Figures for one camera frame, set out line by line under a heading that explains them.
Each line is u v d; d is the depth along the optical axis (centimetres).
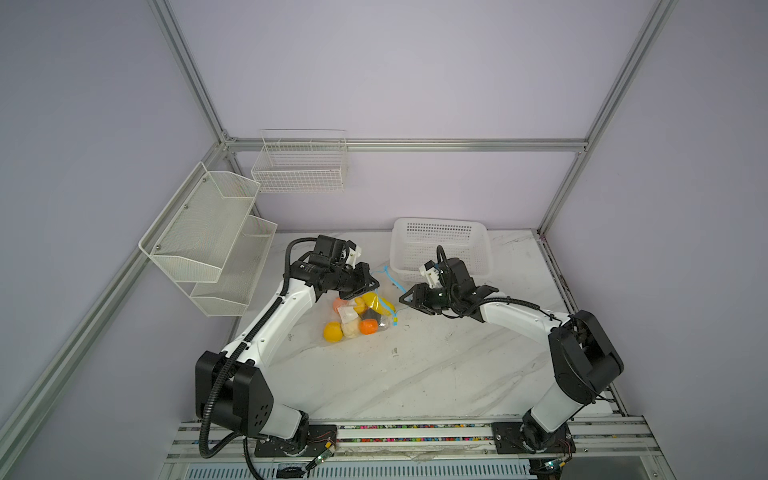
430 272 83
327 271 63
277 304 50
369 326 84
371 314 86
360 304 89
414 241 114
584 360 46
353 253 76
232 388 41
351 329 86
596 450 74
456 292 70
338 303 90
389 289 90
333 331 88
